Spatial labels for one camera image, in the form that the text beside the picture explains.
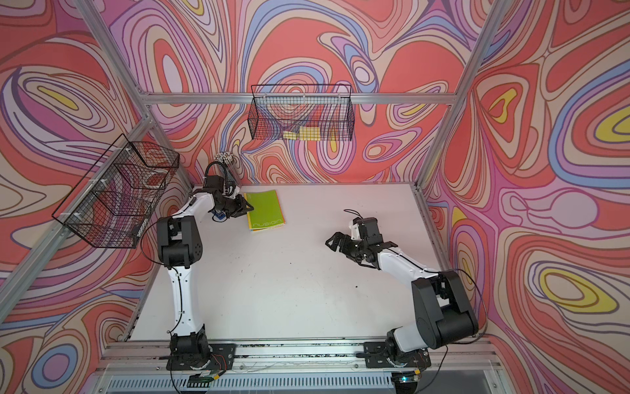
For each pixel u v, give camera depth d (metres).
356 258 0.78
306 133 0.91
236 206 0.96
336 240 0.80
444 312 0.43
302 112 0.94
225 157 1.05
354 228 0.84
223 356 0.73
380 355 0.70
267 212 1.06
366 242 0.70
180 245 0.63
